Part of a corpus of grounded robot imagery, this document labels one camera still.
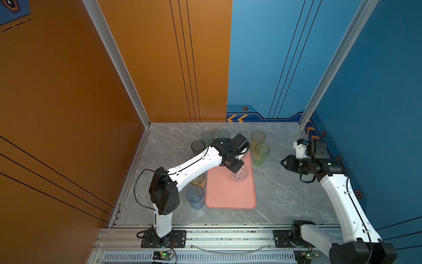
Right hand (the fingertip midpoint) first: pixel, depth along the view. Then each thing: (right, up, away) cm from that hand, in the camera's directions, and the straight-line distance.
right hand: (285, 162), depth 78 cm
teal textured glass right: (-28, +14, +22) cm, 39 cm away
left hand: (-23, -1, +3) cm, 23 cm away
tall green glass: (-6, +3, +17) cm, 19 cm away
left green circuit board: (-56, -40, -7) cm, 69 cm away
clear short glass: (-20, -7, +7) cm, 22 cm away
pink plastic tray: (-29, -18, +10) cm, 36 cm away
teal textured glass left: (-39, +12, +22) cm, 47 cm away
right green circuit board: (+5, -40, -7) cm, 41 cm away
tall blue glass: (-42, -15, -2) cm, 45 cm away
